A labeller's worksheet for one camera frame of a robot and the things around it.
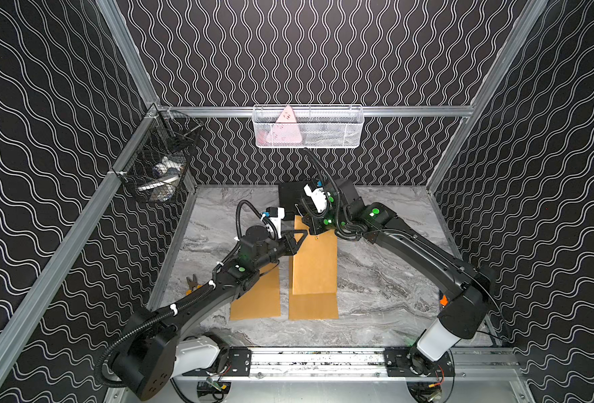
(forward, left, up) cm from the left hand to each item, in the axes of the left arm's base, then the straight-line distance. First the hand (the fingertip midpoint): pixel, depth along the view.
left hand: (308, 229), depth 74 cm
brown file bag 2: (-12, +15, -27) cm, 33 cm away
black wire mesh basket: (+40, +57, +3) cm, 70 cm away
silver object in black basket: (+6, +44, +8) cm, 45 cm away
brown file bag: (-13, -3, -26) cm, 29 cm away
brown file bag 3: (-6, -3, -9) cm, 11 cm away
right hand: (+4, +2, +1) cm, 4 cm away
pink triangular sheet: (+36, +10, +10) cm, 39 cm away
